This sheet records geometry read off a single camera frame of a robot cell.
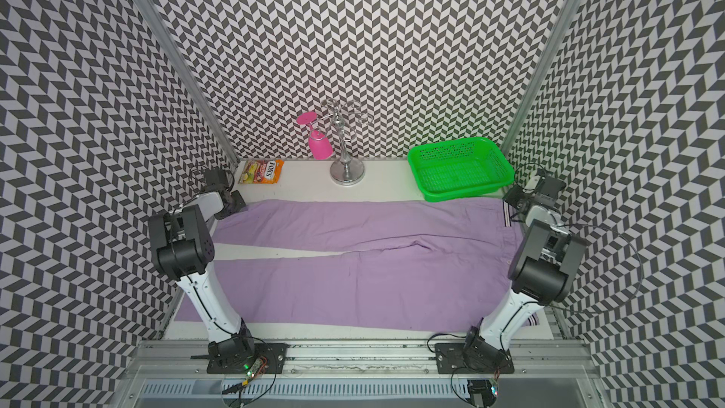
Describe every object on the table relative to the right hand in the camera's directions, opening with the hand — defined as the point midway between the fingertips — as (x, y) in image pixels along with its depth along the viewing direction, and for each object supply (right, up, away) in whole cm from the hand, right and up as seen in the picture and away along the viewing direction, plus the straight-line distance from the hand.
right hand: (511, 194), depth 95 cm
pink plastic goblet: (-68, +19, +9) cm, 71 cm away
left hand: (-99, -4, +7) cm, 99 cm away
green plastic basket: (-11, +10, +21) cm, 26 cm away
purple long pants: (-45, -22, -5) cm, 51 cm away
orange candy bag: (-92, +9, +17) cm, 94 cm away
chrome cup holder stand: (-59, +9, +20) cm, 63 cm away
